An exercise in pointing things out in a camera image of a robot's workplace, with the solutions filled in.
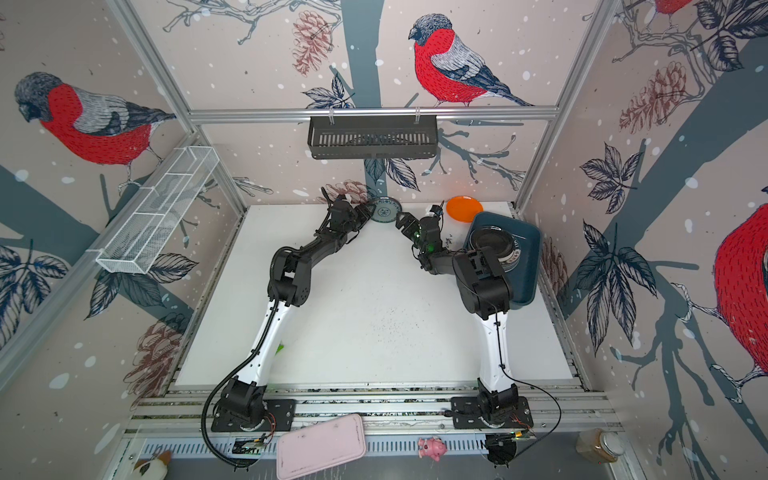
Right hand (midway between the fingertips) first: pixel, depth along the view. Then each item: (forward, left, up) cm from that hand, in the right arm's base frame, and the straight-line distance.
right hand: (404, 220), depth 103 cm
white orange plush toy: (-71, +54, -6) cm, 90 cm away
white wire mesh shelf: (-22, +66, +23) cm, 73 cm away
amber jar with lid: (-62, -43, -3) cm, 76 cm away
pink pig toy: (-64, -8, -9) cm, 65 cm away
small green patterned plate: (+14, +8, -8) cm, 18 cm away
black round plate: (-1, -32, -7) cm, 33 cm away
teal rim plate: (+4, -45, -10) cm, 47 cm away
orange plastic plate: (+15, -24, -8) cm, 29 cm away
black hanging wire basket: (+25, +12, +18) cm, 33 cm away
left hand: (+10, +12, -3) cm, 16 cm away
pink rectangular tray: (-66, +21, -8) cm, 70 cm away
